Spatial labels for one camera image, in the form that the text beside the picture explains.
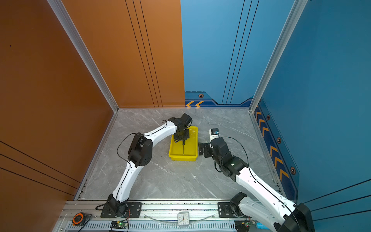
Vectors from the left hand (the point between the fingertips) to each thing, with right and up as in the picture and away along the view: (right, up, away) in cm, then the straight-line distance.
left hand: (187, 136), depth 102 cm
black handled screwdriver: (-2, -5, -5) cm, 7 cm away
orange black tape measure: (-51, -36, -33) cm, 71 cm away
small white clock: (-1, -37, -32) cm, 49 cm away
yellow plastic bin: (+2, -7, -6) cm, 9 cm away
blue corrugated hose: (+35, -39, -35) cm, 63 cm away
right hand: (+11, -1, -23) cm, 25 cm away
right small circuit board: (+28, -41, -31) cm, 59 cm away
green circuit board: (-35, -41, -30) cm, 62 cm away
